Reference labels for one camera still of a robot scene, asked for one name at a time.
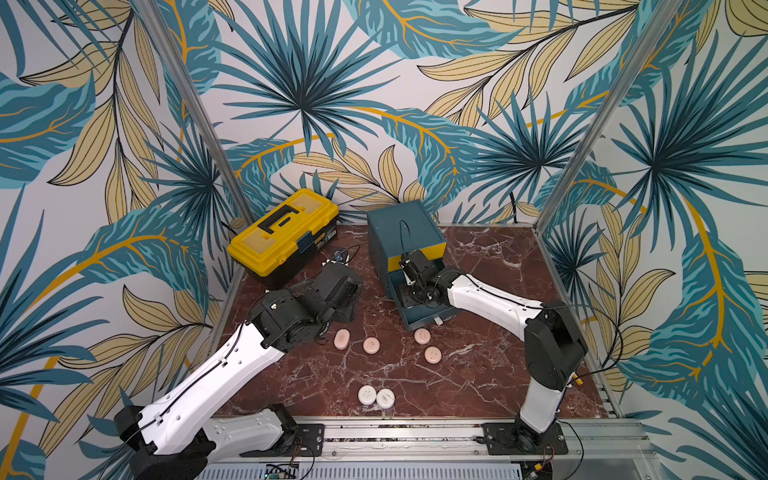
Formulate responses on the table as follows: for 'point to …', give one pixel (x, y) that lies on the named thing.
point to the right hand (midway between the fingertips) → (406, 292)
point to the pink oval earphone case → (341, 338)
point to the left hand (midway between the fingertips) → (336, 298)
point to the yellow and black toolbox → (286, 238)
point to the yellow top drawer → (429, 253)
